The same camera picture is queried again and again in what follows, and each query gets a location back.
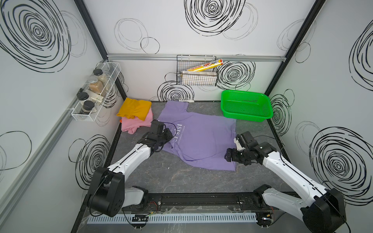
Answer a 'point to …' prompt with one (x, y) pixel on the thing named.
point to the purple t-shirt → (203, 140)
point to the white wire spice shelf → (111, 71)
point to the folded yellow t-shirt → (132, 108)
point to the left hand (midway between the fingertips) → (172, 132)
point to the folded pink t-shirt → (130, 125)
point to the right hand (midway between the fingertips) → (231, 158)
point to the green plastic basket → (245, 106)
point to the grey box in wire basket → (198, 78)
